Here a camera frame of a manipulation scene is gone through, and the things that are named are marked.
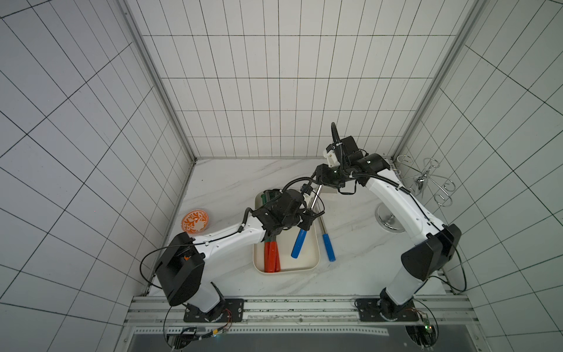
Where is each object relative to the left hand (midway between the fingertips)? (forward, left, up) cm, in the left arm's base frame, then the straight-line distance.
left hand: (310, 218), depth 80 cm
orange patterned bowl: (+4, +49, -13) cm, 50 cm away
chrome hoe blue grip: (-6, +3, 0) cm, 6 cm away
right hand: (+13, -2, +11) cm, 17 cm away
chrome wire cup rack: (+10, -38, +13) cm, 41 cm away
